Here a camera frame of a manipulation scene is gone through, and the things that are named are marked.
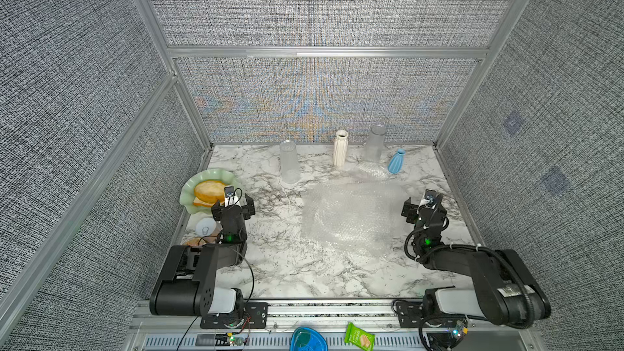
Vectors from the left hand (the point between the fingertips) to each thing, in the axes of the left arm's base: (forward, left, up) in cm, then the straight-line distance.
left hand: (235, 195), depth 89 cm
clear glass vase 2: (+21, -56, 0) cm, 59 cm away
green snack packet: (-44, -40, -8) cm, 60 cm away
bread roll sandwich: (+4, +12, -4) cm, 14 cm away
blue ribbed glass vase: (+15, -64, -4) cm, 66 cm away
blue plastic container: (-44, -25, 0) cm, 51 cm away
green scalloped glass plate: (+4, +21, -6) cm, 22 cm away
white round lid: (-10, +10, -4) cm, 15 cm away
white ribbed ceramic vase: (+21, -41, +1) cm, 46 cm away
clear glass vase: (+19, -19, -11) cm, 29 cm away
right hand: (-4, -69, +1) cm, 69 cm away
